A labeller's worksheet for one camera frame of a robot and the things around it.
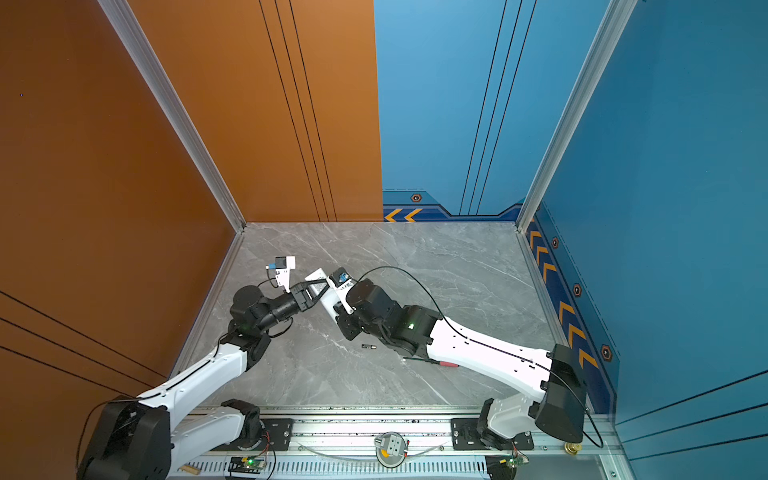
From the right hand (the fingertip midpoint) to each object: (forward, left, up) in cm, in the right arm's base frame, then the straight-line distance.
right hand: (335, 306), depth 70 cm
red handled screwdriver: (-11, -24, -6) cm, 27 cm away
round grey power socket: (-26, -13, -17) cm, 33 cm away
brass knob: (-25, -55, -23) cm, 65 cm away
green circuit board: (-28, +22, -25) cm, 44 cm away
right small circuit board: (-28, -42, -25) cm, 56 cm away
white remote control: (+4, +2, -2) cm, 5 cm away
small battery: (0, -6, -23) cm, 24 cm away
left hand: (+7, +2, 0) cm, 7 cm away
